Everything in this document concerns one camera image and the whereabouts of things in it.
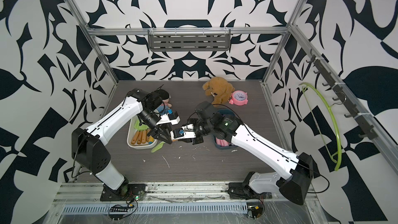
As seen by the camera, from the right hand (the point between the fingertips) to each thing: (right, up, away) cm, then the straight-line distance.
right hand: (179, 129), depth 68 cm
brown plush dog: (+21, +19, +27) cm, 39 cm away
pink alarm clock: (+36, +13, +40) cm, 55 cm away
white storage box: (-20, -12, +15) cm, 28 cm away
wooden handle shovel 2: (-22, -9, +21) cm, 32 cm away
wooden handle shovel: (-25, -9, +21) cm, 34 cm away
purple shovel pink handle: (+21, -11, +19) cm, 31 cm away
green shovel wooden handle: (-10, -9, +4) cm, 14 cm away
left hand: (-5, -5, +3) cm, 7 cm away
